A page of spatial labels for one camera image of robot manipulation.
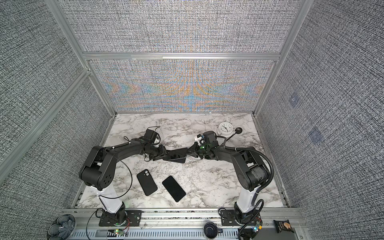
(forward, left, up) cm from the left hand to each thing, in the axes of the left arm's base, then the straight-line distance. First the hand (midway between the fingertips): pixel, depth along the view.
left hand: (167, 155), depth 94 cm
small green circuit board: (-38, +21, -2) cm, 44 cm away
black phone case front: (-16, +11, -3) cm, 19 cm away
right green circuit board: (-40, -44, +1) cm, 60 cm away
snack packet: (-41, -56, +1) cm, 69 cm away
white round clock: (+17, -40, +3) cm, 44 cm away
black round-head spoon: (+17, -50, +1) cm, 53 cm away
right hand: (-1, -12, +6) cm, 13 cm away
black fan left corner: (-36, +46, +1) cm, 58 cm away
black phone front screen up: (-20, -5, -5) cm, 21 cm away
